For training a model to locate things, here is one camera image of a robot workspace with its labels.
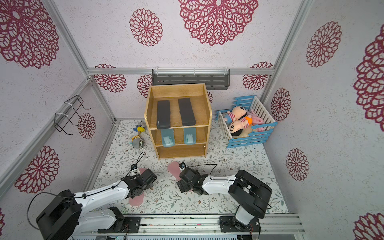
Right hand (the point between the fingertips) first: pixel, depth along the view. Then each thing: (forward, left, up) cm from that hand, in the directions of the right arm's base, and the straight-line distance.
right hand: (189, 179), depth 90 cm
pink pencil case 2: (+6, +10, -1) cm, 12 cm away
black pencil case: (+21, +13, +34) cm, 42 cm away
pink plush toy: (+38, -45, +13) cm, 61 cm away
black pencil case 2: (+23, +1, +34) cm, 41 cm away
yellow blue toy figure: (+36, +38, +6) cm, 53 cm away
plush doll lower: (+31, -30, +14) cm, 45 cm away
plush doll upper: (+44, -33, +14) cm, 57 cm away
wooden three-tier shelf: (+39, -5, +33) cm, 51 cm away
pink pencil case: (-14, +27, +3) cm, 31 cm away
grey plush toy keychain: (+21, +35, +7) cm, 42 cm away
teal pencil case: (+16, +12, +20) cm, 28 cm away
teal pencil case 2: (+19, 0, +19) cm, 27 cm away
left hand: (-4, +27, +2) cm, 27 cm away
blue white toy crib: (+27, -39, +8) cm, 48 cm away
